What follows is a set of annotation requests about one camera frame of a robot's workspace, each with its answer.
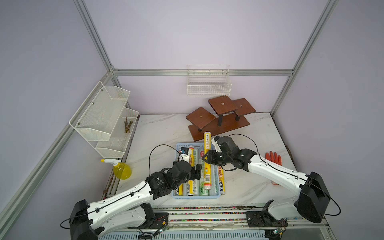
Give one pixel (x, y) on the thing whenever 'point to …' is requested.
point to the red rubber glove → (273, 157)
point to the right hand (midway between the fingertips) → (205, 160)
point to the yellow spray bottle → (121, 170)
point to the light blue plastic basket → (207, 193)
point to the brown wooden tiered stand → (225, 115)
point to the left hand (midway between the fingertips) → (193, 165)
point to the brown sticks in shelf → (127, 130)
